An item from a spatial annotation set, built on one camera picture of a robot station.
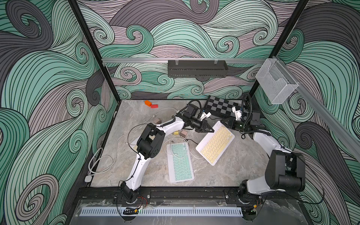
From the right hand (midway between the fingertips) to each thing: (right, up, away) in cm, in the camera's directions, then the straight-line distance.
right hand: (224, 122), depth 88 cm
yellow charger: (-31, -9, +10) cm, 33 cm away
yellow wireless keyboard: (-8, -14, -6) cm, 17 cm away
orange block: (-55, +14, +30) cm, 65 cm away
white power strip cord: (-82, -33, -7) cm, 89 cm away
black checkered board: (+8, +12, +24) cm, 27 cm away
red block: (-49, +11, +30) cm, 59 cm away
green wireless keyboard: (-28, -26, -2) cm, 38 cm away
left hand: (-8, -5, -5) cm, 10 cm away
